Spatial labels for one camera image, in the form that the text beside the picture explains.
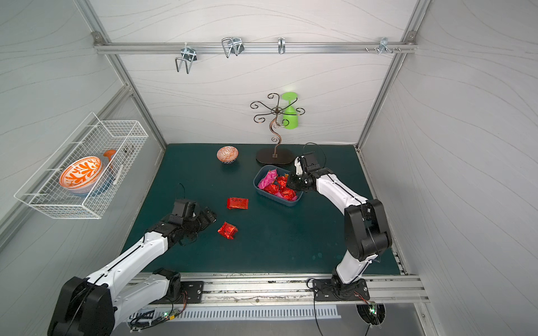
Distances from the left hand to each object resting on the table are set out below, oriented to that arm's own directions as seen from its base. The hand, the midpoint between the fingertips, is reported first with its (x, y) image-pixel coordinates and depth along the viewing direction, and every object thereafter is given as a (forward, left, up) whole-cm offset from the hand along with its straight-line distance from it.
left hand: (211, 220), depth 86 cm
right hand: (+16, -32, +6) cm, 36 cm away
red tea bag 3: (+11, -9, -4) cm, 15 cm away
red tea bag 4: (-3, -7, -3) cm, 8 cm away
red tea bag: (+17, -29, +5) cm, 34 cm away
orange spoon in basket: (+12, +33, +27) cm, 44 cm away
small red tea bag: (+13, -32, 0) cm, 35 cm away
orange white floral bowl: (0, +34, +30) cm, 45 cm away
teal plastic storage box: (+26, -20, 0) cm, 33 cm away
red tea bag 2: (+17, -25, -2) cm, 30 cm away
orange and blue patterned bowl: (+41, +1, -3) cm, 41 cm away
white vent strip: (-30, -22, -6) cm, 38 cm away
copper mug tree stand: (+41, -26, -4) cm, 48 cm away
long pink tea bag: (+22, -24, +1) cm, 32 cm away
